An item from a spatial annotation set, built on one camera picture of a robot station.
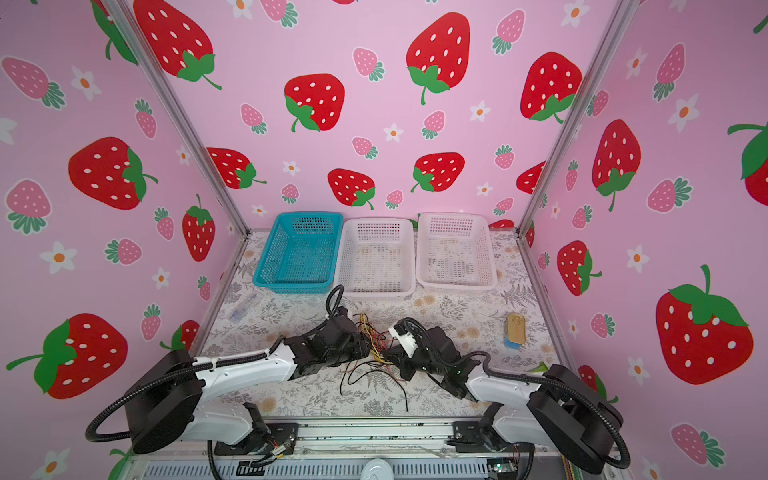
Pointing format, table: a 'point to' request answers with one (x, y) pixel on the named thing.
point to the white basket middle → (375, 258)
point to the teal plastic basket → (301, 253)
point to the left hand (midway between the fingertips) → (371, 345)
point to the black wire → (362, 371)
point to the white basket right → (454, 253)
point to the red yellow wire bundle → (379, 342)
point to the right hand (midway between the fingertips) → (383, 354)
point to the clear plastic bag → (243, 306)
